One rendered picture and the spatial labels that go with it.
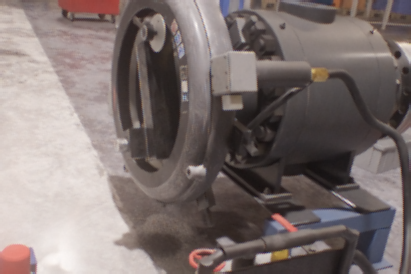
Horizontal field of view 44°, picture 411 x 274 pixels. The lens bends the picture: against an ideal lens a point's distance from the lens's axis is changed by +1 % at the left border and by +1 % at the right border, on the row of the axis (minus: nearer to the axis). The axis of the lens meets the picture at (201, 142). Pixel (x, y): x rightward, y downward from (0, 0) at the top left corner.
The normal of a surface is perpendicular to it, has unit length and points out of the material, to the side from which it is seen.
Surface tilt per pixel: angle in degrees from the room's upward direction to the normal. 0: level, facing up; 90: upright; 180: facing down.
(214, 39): 51
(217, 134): 91
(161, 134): 61
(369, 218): 90
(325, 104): 83
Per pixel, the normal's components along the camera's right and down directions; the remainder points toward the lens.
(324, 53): 0.44, -0.33
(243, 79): 0.49, -0.02
